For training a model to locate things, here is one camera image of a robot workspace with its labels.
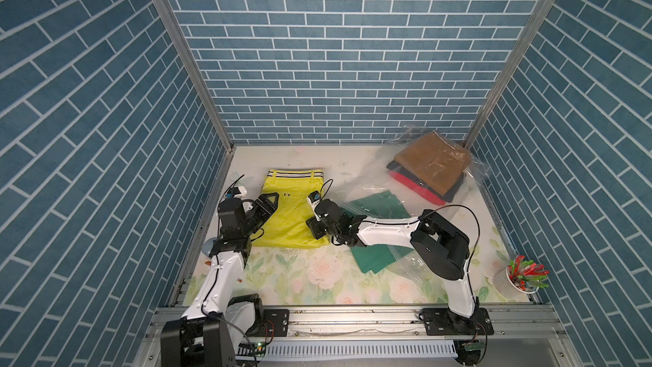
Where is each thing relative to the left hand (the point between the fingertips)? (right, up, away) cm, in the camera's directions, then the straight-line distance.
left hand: (281, 198), depth 83 cm
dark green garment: (+32, -20, +1) cm, 38 cm away
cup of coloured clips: (+73, -22, -9) cm, 76 cm away
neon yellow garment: (0, -10, +7) cm, 13 cm away
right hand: (+9, -8, +7) cm, 14 cm away
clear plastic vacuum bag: (+36, +5, +25) cm, 44 cm away
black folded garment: (+62, -1, +16) cm, 64 cm away
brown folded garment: (+59, +13, +20) cm, 63 cm away
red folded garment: (+49, +3, +11) cm, 50 cm away
